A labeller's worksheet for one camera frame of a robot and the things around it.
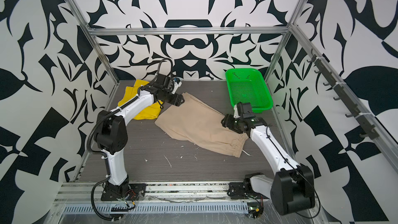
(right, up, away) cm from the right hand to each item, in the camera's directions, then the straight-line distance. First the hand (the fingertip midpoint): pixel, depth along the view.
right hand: (226, 121), depth 84 cm
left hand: (-26, +14, +9) cm, 31 cm away
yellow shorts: (-44, +3, +14) cm, 46 cm away
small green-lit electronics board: (+10, -38, -13) cm, 41 cm away
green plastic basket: (+22, +22, +35) cm, 47 cm away
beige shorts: (-16, -4, +18) cm, 25 cm away
